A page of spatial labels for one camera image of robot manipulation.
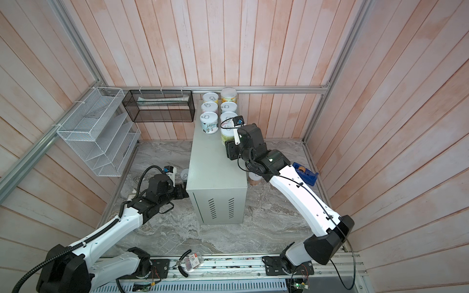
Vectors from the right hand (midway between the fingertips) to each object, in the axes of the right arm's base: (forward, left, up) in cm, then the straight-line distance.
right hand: (231, 141), depth 71 cm
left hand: (-9, +22, -23) cm, 33 cm away
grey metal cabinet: (-20, +4, -2) cm, 21 cm away
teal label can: (+4, +26, -29) cm, 39 cm away
